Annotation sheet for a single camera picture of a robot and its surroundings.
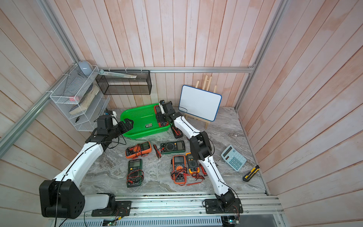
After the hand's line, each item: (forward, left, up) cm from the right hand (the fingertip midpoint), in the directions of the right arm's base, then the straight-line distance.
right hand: (160, 114), depth 105 cm
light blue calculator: (-30, -51, -9) cm, 59 cm away
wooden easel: (+8, -33, +20) cm, 39 cm away
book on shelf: (-11, +39, +25) cm, 47 cm away
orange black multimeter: (-39, -16, -5) cm, 43 cm away
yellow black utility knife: (-42, -56, -8) cm, 71 cm away
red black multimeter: (-9, -2, +7) cm, 11 cm away
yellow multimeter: (-36, -24, -7) cm, 44 cm away
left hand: (-19, +16, +11) cm, 27 cm away
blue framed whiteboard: (+3, -29, +9) cm, 31 cm away
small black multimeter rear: (-12, -13, -6) cm, 19 cm away
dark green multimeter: (-43, +11, -5) cm, 45 cm away
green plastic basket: (0, +13, -8) cm, 16 cm away
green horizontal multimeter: (-23, -11, -8) cm, 27 cm away
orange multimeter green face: (-28, +12, -4) cm, 30 cm away
